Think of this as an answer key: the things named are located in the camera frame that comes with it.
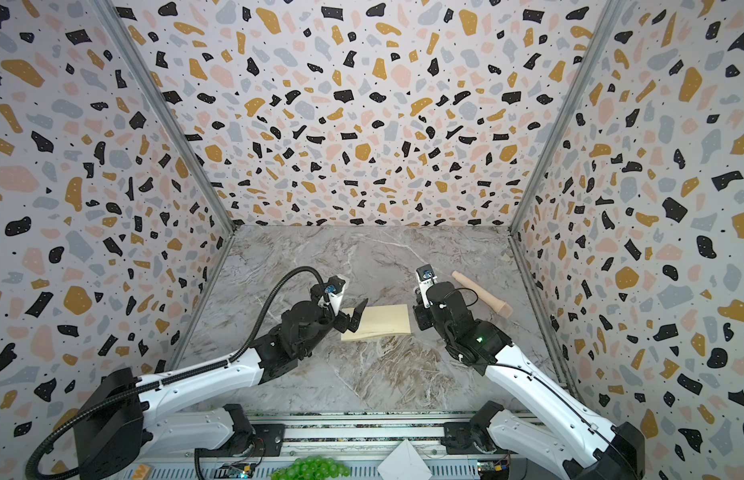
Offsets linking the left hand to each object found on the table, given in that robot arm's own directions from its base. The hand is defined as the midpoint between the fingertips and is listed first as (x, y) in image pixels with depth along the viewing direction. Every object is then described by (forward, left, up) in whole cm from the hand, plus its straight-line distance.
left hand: (351, 287), depth 75 cm
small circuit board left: (-36, +27, -23) cm, 50 cm away
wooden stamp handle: (+4, -46, -20) cm, 50 cm away
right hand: (-1, -17, 0) cm, 17 cm away
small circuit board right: (-36, -34, -24) cm, 55 cm away
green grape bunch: (-36, +8, -20) cm, 42 cm away
